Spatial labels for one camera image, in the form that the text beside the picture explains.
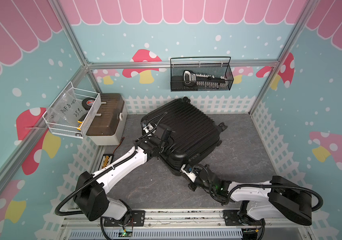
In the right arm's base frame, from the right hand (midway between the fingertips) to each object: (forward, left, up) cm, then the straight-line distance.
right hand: (182, 174), depth 81 cm
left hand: (+17, +12, +13) cm, 25 cm away
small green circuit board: (-26, +28, -9) cm, 39 cm away
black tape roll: (+30, +50, +27) cm, 64 cm away
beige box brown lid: (+25, +43, +13) cm, 51 cm away
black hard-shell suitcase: (+18, -8, +14) cm, 24 cm away
